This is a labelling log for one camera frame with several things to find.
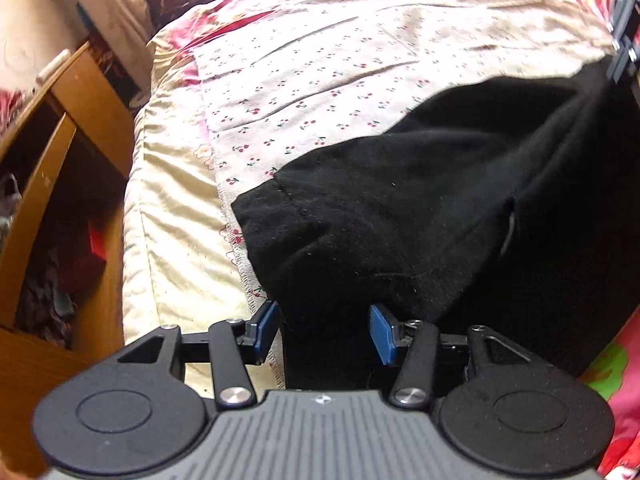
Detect black pants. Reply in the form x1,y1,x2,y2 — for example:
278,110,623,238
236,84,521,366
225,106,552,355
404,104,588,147
232,61,639,389

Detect cherry print bed sheet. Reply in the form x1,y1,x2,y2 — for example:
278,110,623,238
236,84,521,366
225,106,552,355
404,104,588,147
195,0,610,197

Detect wooden bedside cabinet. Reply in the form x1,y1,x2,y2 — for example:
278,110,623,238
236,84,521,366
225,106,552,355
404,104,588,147
1,44,134,477

